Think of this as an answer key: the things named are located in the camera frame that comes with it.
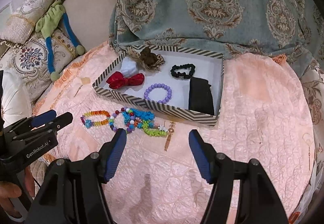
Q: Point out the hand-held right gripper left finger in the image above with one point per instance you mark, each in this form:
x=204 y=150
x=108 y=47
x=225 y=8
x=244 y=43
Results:
x=116 y=155

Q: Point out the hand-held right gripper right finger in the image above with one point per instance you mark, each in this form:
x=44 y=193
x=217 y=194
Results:
x=200 y=155

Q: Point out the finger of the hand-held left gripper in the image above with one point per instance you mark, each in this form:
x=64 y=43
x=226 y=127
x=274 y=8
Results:
x=44 y=116
x=62 y=121

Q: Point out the red hair bow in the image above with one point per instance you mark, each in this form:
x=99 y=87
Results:
x=116 y=79

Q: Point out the black scrunchie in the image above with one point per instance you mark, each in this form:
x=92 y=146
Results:
x=182 y=76

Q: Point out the white scrunchie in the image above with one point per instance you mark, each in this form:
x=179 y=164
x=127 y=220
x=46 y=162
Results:
x=129 y=67

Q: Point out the striped cardboard box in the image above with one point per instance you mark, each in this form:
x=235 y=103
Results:
x=162 y=72

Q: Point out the leopard print hair bow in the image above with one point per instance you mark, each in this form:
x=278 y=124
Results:
x=159 y=61

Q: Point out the brown scrunchie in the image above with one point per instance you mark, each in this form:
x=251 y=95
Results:
x=146 y=56

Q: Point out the person's left hand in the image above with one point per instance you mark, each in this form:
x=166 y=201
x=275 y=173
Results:
x=10 y=191

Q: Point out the gold drop earring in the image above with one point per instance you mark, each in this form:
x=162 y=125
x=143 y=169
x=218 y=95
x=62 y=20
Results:
x=77 y=92

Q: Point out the gold tassel earring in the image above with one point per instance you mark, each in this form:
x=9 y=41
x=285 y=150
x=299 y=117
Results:
x=167 y=143
x=309 y=153

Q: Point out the white fluffy cushion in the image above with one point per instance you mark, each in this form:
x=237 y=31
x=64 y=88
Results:
x=15 y=97

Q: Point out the beige paper tag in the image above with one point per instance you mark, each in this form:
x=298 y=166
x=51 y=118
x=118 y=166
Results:
x=86 y=81

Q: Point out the white flower earring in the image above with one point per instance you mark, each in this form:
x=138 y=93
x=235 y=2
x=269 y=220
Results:
x=161 y=127

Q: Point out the floral embroidered cushion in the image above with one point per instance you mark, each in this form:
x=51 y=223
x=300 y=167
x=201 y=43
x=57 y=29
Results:
x=30 y=56

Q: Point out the pink fluffy blanket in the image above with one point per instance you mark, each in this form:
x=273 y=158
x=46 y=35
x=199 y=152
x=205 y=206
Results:
x=253 y=102

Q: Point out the green blue plush toy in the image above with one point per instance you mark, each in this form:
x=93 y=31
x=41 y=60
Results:
x=53 y=17

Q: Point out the plain beige cushion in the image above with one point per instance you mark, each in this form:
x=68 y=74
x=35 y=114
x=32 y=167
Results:
x=93 y=18

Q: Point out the beige bolster cushion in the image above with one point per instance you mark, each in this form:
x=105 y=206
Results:
x=27 y=8

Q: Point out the white orange plastic packet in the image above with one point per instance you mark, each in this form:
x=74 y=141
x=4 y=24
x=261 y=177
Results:
x=303 y=203

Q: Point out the beige floral fabric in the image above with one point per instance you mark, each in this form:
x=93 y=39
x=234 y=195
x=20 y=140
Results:
x=313 y=92

